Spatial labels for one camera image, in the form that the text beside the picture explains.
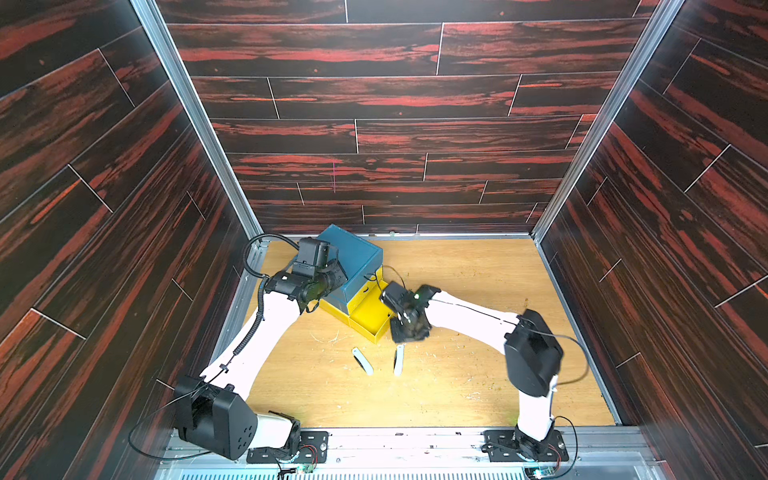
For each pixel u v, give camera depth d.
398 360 0.88
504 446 0.72
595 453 0.74
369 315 0.94
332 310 0.93
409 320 0.63
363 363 0.88
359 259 0.87
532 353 0.49
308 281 0.56
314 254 0.59
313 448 0.72
